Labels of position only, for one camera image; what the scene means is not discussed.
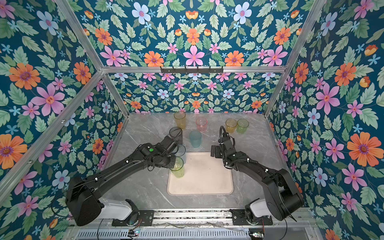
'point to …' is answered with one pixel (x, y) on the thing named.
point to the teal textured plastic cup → (195, 137)
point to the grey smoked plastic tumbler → (175, 133)
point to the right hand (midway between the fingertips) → (218, 148)
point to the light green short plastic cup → (242, 126)
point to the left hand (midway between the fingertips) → (174, 160)
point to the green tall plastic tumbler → (177, 171)
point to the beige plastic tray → (203, 175)
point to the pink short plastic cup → (201, 124)
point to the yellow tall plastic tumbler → (180, 119)
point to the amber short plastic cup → (231, 124)
